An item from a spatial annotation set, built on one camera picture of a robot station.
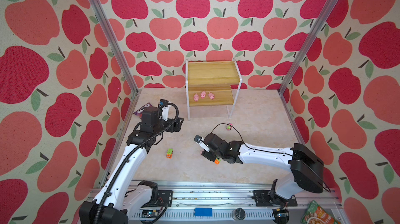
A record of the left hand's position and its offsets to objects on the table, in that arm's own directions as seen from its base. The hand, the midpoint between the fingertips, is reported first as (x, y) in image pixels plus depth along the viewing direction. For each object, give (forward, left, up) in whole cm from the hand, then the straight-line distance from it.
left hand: (177, 118), depth 77 cm
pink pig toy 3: (+20, -19, -4) cm, 27 cm away
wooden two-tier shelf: (+15, -18, +10) cm, 26 cm away
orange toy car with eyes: (-18, -20, -11) cm, 29 cm away
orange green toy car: (-10, +6, -20) cm, 23 cm away
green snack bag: (-39, -64, -21) cm, 77 cm away
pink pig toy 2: (+22, -14, -5) cm, 26 cm away
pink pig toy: (+19, -9, -5) cm, 21 cm away
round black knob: (-39, -27, -13) cm, 49 cm away
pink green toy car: (+7, -30, -21) cm, 37 cm away
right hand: (-8, -16, -14) cm, 23 cm away
